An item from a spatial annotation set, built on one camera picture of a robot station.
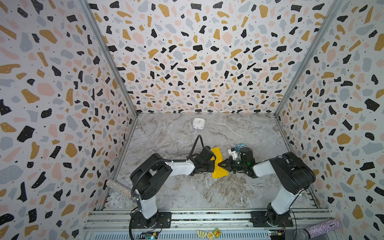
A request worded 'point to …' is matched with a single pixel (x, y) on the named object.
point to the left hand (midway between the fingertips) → (214, 164)
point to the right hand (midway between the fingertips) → (216, 162)
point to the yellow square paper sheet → (218, 172)
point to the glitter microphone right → (324, 227)
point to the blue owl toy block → (239, 146)
